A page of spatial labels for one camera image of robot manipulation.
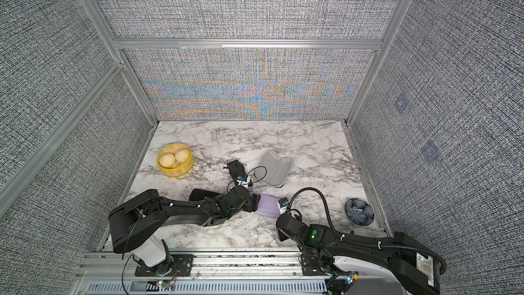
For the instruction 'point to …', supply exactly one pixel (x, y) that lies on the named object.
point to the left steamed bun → (167, 160)
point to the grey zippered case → (200, 194)
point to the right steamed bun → (181, 155)
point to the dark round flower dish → (359, 212)
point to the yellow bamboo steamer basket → (178, 169)
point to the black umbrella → (236, 169)
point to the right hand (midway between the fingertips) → (277, 218)
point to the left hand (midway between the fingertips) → (258, 195)
